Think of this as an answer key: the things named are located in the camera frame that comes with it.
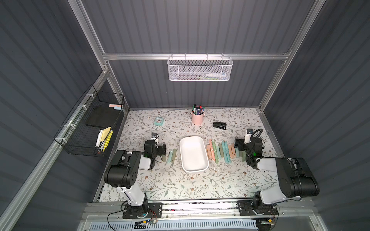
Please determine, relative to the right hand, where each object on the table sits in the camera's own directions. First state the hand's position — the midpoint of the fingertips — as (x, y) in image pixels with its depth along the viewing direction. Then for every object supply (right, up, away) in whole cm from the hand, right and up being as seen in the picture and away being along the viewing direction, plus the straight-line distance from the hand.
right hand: (246, 138), depth 94 cm
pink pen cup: (-31, +15, +9) cm, 36 cm away
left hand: (-60, -4, +4) cm, 60 cm away
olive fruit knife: (-16, -6, +5) cm, 18 cm away
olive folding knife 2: (-54, -13, 0) cm, 56 cm away
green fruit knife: (-20, -9, 0) cm, 22 cm away
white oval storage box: (-34, -10, 0) cm, 35 cm away
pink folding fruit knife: (-22, -3, +6) cm, 23 cm away
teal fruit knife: (-13, -10, 0) cm, 16 cm away
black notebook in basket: (-85, +14, -15) cm, 87 cm away
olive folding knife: (-47, -10, +1) cm, 48 cm away
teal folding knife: (-50, -14, -3) cm, 52 cm away
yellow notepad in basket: (-74, +5, -30) cm, 80 cm away
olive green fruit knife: (-6, -9, 0) cm, 11 cm away
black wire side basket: (-89, +7, -21) cm, 92 cm away
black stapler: (-13, +8, +16) cm, 22 cm away
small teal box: (-61, +11, +16) cm, 64 cm away
